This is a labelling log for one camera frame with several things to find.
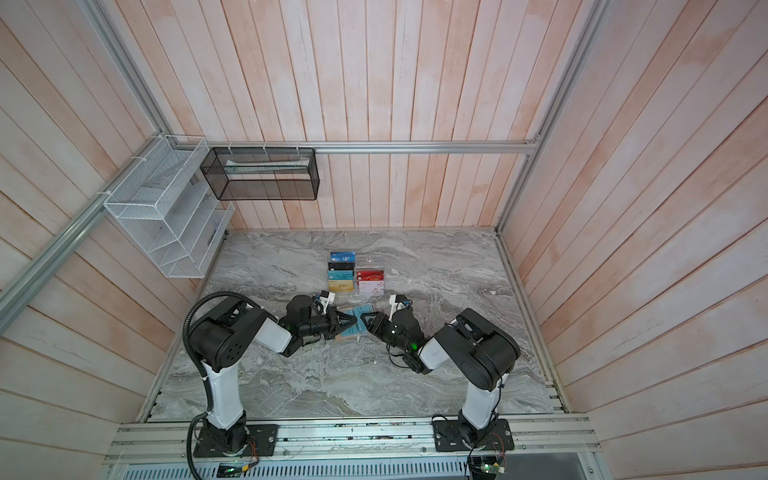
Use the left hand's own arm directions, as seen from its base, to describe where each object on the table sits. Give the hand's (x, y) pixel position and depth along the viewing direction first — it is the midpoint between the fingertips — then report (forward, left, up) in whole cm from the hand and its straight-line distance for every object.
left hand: (358, 323), depth 91 cm
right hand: (+1, -2, +1) cm, 2 cm away
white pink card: (+14, -4, -2) cm, 15 cm away
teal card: (-1, 0, -1) cm, 1 cm away
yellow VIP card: (+15, +7, -1) cm, 16 cm away
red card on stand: (+18, -4, +1) cm, 18 cm away
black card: (+18, +6, +6) cm, 20 cm away
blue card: (+22, +5, +6) cm, 24 cm away
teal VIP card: (+17, +6, +2) cm, 18 cm away
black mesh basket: (+47, +35, +22) cm, 63 cm away
